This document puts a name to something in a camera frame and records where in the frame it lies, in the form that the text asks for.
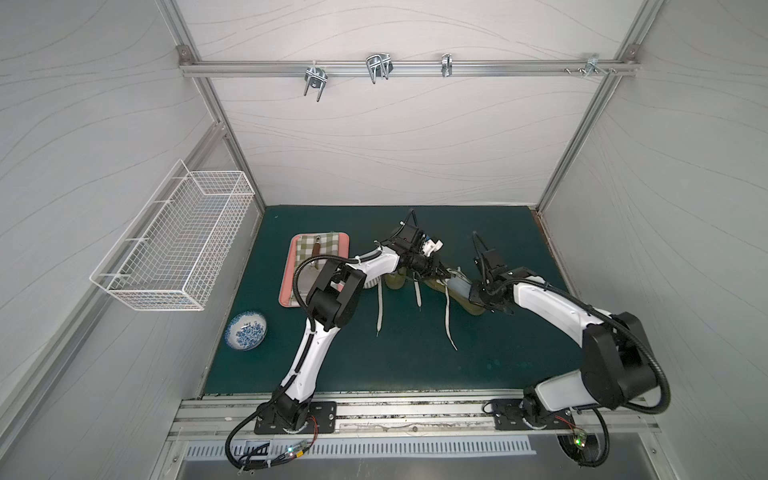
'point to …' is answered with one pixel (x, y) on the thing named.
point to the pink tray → (285, 291)
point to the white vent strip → (275, 451)
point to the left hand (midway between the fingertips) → (453, 278)
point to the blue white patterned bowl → (246, 331)
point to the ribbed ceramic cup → (372, 280)
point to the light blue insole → (460, 286)
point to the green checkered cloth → (328, 246)
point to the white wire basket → (171, 256)
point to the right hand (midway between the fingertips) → (478, 296)
